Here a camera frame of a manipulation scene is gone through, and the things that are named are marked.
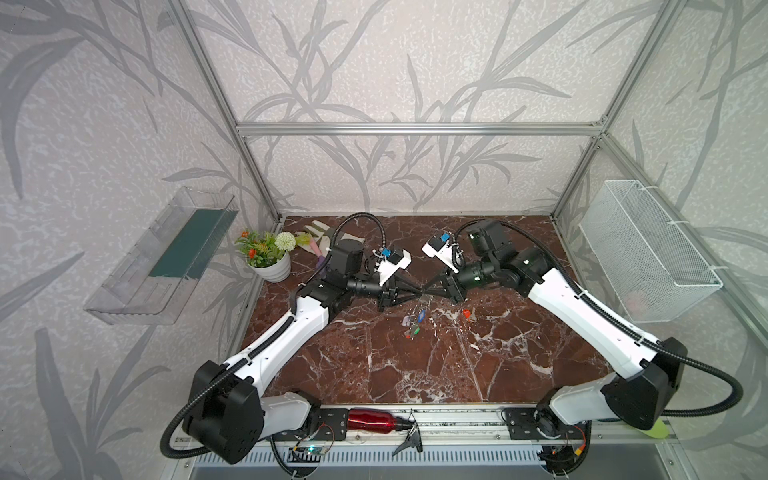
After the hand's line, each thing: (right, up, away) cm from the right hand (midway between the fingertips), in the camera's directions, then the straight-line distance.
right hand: (425, 279), depth 69 cm
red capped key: (+15, -14, +24) cm, 32 cm away
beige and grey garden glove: (-38, +13, +46) cm, 61 cm away
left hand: (-1, -2, 0) cm, 2 cm away
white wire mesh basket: (+49, +3, -6) cm, 49 cm away
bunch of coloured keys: (-3, -9, -1) cm, 10 cm away
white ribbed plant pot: (-47, -1, +27) cm, 54 cm away
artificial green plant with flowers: (-47, +6, +20) cm, 51 cm away
